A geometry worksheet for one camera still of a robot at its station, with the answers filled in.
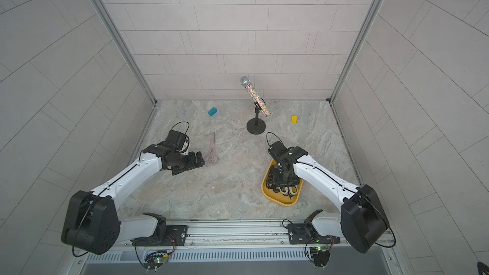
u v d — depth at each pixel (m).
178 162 0.69
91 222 0.39
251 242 0.71
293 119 1.08
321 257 0.68
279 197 0.79
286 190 0.78
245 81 0.86
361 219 0.40
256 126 1.04
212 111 1.11
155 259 0.66
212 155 0.92
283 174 0.66
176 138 0.67
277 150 0.65
